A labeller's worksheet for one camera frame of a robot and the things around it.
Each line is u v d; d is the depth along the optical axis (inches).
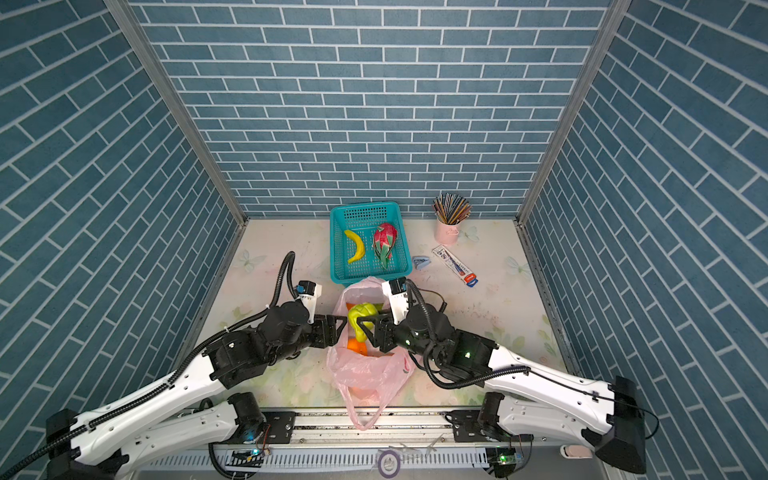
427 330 18.6
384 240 41.3
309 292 25.2
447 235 42.8
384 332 22.7
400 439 29.0
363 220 45.5
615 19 28.3
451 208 42.6
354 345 31.2
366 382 27.7
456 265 41.3
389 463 27.4
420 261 42.3
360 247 42.6
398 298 23.5
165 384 17.6
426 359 20.8
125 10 27.4
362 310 25.7
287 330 20.7
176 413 18.5
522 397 18.7
